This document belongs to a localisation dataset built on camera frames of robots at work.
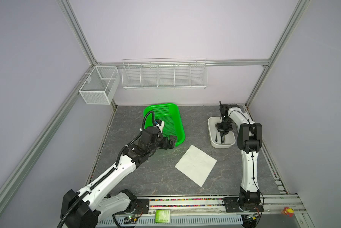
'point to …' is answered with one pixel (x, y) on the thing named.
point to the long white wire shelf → (164, 73)
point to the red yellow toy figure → (289, 212)
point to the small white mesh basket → (101, 85)
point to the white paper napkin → (196, 165)
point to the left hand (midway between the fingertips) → (169, 138)
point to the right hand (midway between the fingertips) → (223, 135)
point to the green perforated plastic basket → (169, 116)
